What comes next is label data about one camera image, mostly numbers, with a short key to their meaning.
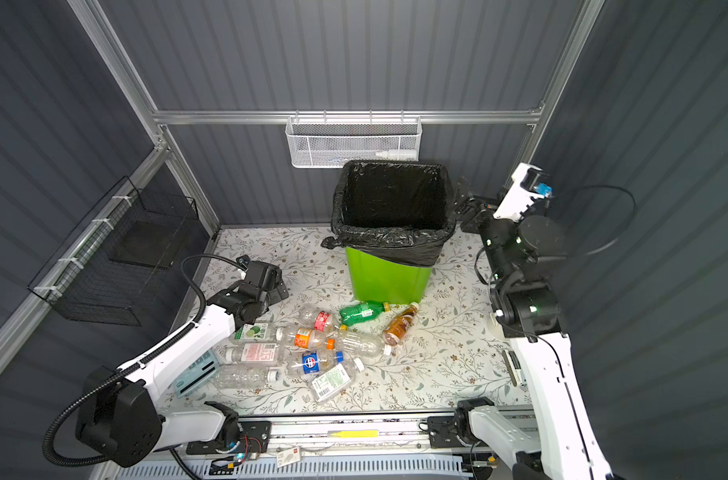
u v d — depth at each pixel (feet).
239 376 2.76
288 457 2.31
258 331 2.88
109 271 2.35
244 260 2.41
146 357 1.46
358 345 2.71
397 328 2.85
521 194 1.46
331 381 2.59
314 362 2.65
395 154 3.03
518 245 1.29
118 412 1.32
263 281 2.15
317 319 2.91
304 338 2.79
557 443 1.17
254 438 2.37
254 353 2.72
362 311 2.98
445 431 2.42
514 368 2.70
